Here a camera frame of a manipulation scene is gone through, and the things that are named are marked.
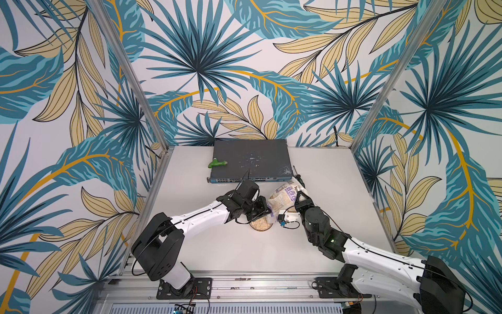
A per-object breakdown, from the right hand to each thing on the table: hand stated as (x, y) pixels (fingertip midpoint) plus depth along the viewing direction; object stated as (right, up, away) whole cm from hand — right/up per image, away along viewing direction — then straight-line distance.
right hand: (296, 194), depth 75 cm
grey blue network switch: (-18, +14, +34) cm, 41 cm away
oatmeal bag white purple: (-5, -2, +1) cm, 5 cm away
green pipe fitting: (-36, +13, +29) cm, 48 cm away
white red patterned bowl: (-13, -14, +10) cm, 22 cm away
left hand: (-9, -8, +6) cm, 14 cm away
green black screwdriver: (+8, +5, +31) cm, 32 cm away
